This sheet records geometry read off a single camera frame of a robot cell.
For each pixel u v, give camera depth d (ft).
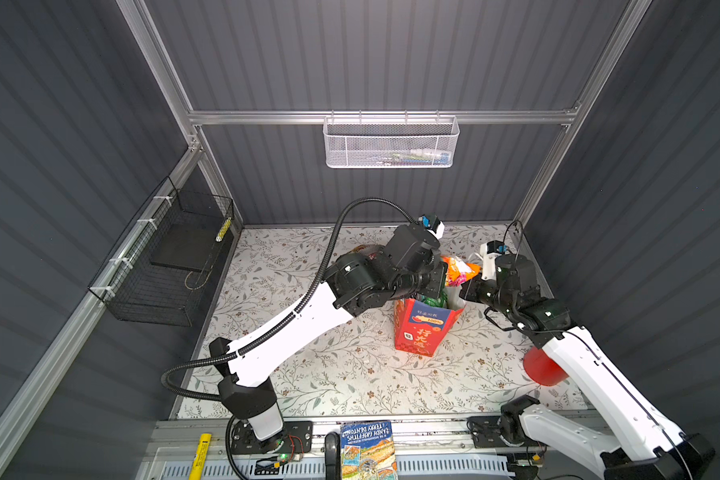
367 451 2.28
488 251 2.17
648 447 1.24
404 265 1.40
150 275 2.36
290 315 1.31
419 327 2.47
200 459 2.28
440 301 2.59
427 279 1.72
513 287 1.81
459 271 2.04
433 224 1.70
